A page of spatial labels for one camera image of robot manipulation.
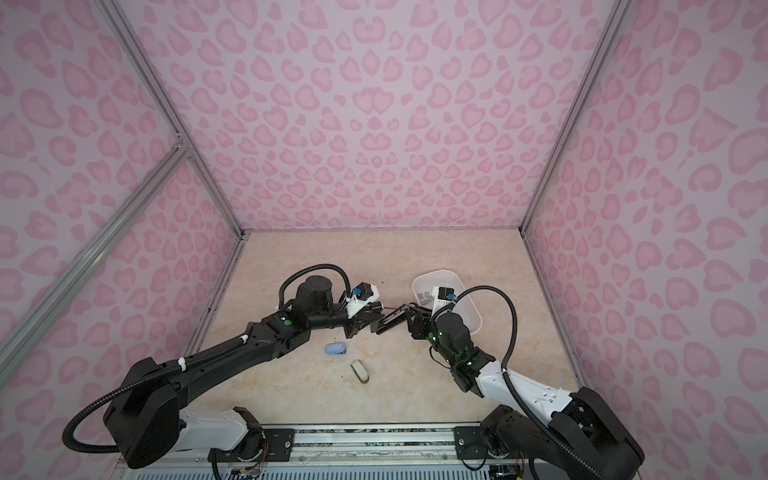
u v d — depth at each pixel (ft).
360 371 2.69
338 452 2.40
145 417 1.34
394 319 2.67
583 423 1.48
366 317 2.35
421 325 2.37
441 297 2.39
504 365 1.87
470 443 2.42
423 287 3.28
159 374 1.41
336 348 2.85
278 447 2.42
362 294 2.11
